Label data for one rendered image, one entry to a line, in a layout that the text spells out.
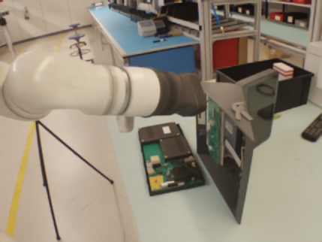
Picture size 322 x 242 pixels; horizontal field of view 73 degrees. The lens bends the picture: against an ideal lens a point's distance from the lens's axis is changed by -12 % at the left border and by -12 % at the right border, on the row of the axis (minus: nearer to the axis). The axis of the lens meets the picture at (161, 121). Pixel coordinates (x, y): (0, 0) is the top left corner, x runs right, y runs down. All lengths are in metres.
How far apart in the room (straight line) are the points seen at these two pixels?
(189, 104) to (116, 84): 0.14
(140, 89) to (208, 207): 0.31
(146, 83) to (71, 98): 0.11
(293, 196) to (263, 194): 0.07
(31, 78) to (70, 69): 0.05
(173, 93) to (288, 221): 0.35
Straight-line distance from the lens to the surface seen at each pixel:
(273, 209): 0.56
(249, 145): 0.38
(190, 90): 0.42
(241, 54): 2.45
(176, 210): 0.54
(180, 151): 0.64
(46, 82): 0.27
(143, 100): 0.34
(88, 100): 0.30
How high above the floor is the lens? 1.42
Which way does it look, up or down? 31 degrees down
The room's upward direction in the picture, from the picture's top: 7 degrees counter-clockwise
